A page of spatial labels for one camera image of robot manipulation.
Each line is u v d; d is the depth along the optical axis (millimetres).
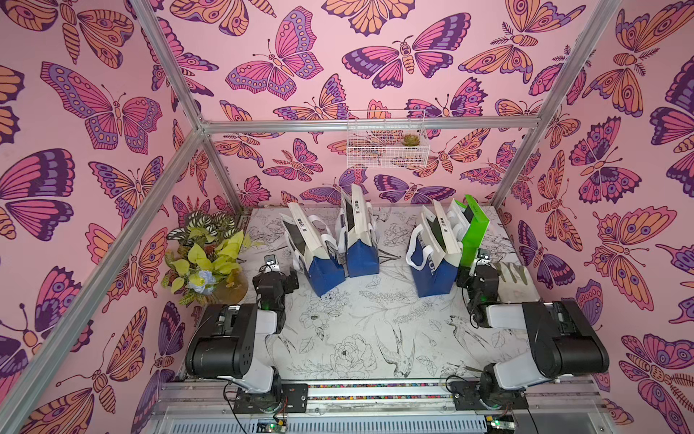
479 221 793
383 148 1053
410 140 929
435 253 766
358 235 848
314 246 744
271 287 708
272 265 810
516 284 937
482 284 714
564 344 448
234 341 463
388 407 730
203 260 761
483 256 801
